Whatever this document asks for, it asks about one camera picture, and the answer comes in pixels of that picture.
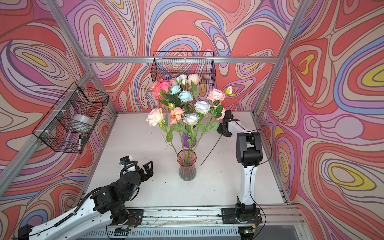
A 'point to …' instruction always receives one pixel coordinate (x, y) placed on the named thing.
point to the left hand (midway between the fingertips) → (150, 164)
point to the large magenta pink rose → (213, 149)
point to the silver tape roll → (82, 119)
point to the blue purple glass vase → (185, 138)
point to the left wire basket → (68, 125)
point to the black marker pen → (79, 146)
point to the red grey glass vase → (186, 159)
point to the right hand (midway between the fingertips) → (223, 134)
